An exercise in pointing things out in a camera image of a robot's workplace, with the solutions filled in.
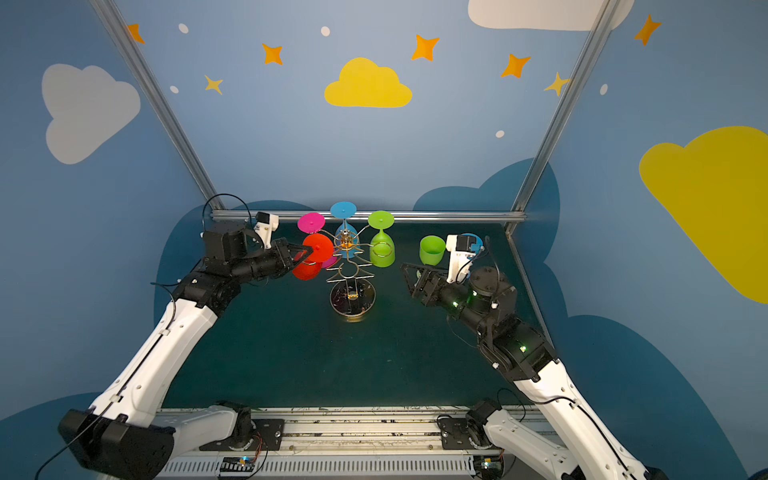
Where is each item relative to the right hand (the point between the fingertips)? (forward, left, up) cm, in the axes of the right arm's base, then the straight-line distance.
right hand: (416, 263), depth 61 cm
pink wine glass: (+19, +28, -8) cm, 35 cm away
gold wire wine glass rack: (+14, +19, -36) cm, 43 cm away
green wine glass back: (+19, +9, -17) cm, 27 cm away
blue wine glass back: (+14, +18, -9) cm, 24 cm away
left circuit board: (-34, +42, -42) cm, 68 cm away
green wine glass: (+27, -7, -27) cm, 39 cm away
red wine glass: (+9, +23, -7) cm, 25 cm away
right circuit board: (-31, -21, -42) cm, 56 cm away
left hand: (+8, +25, -5) cm, 27 cm away
